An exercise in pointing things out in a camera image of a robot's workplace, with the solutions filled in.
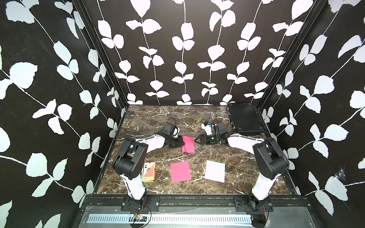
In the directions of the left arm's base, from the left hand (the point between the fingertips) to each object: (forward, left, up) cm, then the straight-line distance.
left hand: (185, 140), depth 94 cm
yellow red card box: (-20, +22, -3) cm, 30 cm away
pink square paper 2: (-19, +4, -6) cm, 20 cm away
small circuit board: (-41, +25, -5) cm, 48 cm away
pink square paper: (-2, -2, -4) cm, 5 cm away
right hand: (-1, -8, +3) cm, 8 cm away
